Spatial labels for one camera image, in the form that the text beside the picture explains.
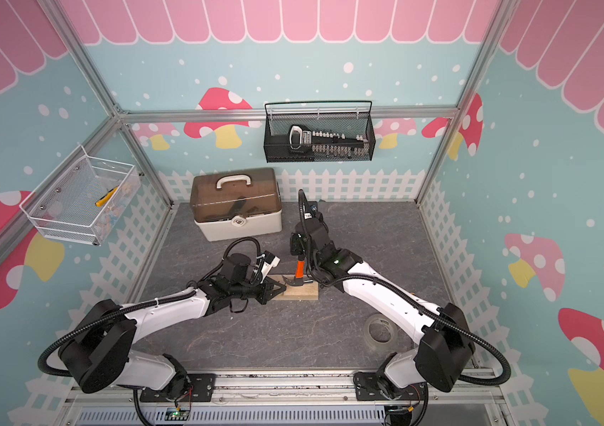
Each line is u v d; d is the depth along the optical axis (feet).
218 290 2.20
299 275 2.73
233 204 3.10
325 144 2.88
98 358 1.41
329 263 1.85
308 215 2.17
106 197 2.49
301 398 2.43
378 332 2.78
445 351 1.32
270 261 2.53
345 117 2.94
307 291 2.93
